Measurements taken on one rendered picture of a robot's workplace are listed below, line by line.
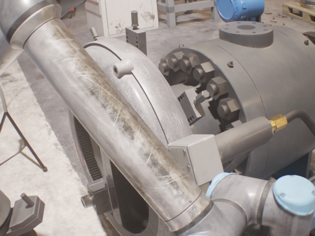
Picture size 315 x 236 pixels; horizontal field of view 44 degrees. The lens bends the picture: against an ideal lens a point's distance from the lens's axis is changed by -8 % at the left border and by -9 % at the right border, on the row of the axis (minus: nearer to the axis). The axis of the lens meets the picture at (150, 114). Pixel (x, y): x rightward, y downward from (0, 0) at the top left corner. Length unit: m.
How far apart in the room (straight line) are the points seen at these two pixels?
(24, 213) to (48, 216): 1.55
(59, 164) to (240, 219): 1.95
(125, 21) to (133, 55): 4.05
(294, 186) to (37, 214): 0.46
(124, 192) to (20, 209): 0.77
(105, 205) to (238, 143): 0.58
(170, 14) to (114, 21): 0.70
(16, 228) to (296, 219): 0.49
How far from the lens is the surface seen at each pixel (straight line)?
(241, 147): 1.07
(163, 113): 1.07
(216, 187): 0.82
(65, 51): 0.70
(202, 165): 0.99
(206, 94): 1.03
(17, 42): 0.74
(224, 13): 1.81
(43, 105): 3.50
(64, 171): 2.52
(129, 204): 1.42
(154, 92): 1.09
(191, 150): 0.97
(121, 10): 5.17
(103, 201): 1.45
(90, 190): 1.45
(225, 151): 1.04
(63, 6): 0.83
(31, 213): 0.62
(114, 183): 1.35
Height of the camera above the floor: 1.31
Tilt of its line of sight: 26 degrees down
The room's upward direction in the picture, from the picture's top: 6 degrees counter-clockwise
